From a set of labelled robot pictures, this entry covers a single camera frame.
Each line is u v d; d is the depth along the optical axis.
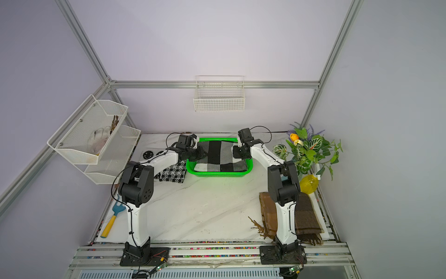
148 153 1.05
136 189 0.55
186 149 0.82
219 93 0.96
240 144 0.88
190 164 0.96
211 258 0.75
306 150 0.67
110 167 0.90
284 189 0.55
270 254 0.73
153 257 0.73
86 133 0.77
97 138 0.78
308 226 0.79
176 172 0.96
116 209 0.86
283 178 0.59
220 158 1.01
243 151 0.74
